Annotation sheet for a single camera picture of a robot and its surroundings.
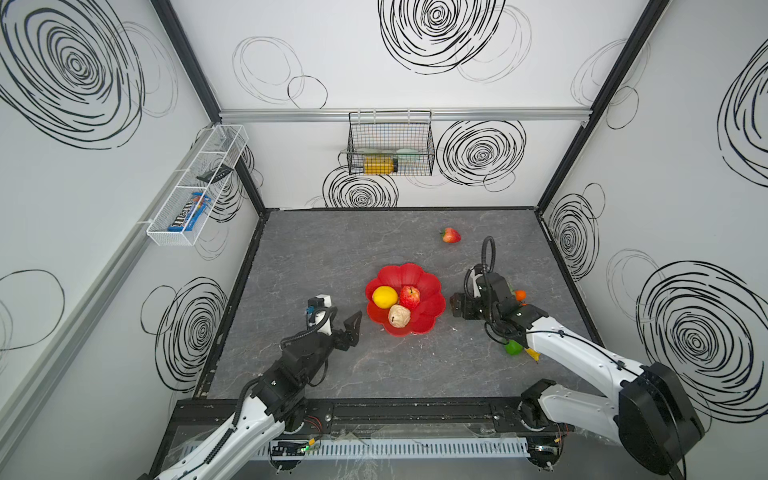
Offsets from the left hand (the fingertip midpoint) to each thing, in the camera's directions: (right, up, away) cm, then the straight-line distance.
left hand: (351, 312), depth 78 cm
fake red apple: (+16, +2, +11) cm, 20 cm away
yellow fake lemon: (+8, +1, +13) cm, 16 cm away
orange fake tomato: (+51, +1, +15) cm, 54 cm away
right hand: (+31, +2, +8) cm, 33 cm away
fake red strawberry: (+33, +20, +30) cm, 49 cm away
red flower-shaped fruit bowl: (+21, -4, +12) cm, 25 cm away
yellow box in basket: (+7, +41, +11) cm, 43 cm away
